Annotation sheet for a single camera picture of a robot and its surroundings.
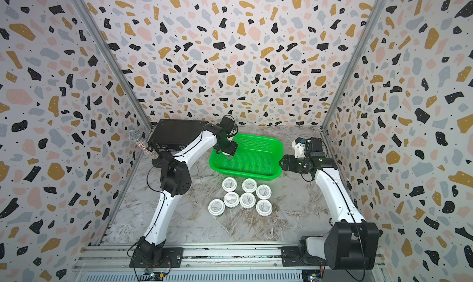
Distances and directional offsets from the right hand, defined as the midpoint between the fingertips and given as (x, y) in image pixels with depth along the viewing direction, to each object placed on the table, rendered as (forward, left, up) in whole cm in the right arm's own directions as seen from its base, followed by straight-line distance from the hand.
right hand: (285, 162), depth 83 cm
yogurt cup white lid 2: (-13, +24, -11) cm, 30 cm away
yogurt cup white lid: (-13, +17, -11) cm, 24 cm away
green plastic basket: (+16, +13, -17) cm, 27 cm away
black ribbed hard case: (+34, +69, -18) cm, 79 cm away
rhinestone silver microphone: (+4, +65, +12) cm, 66 cm away
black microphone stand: (+11, +64, -13) cm, 67 cm away
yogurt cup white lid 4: (-17, +31, -10) cm, 36 cm away
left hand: (+15, +26, -8) cm, 31 cm away
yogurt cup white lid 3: (-16, +10, -12) cm, 22 cm away
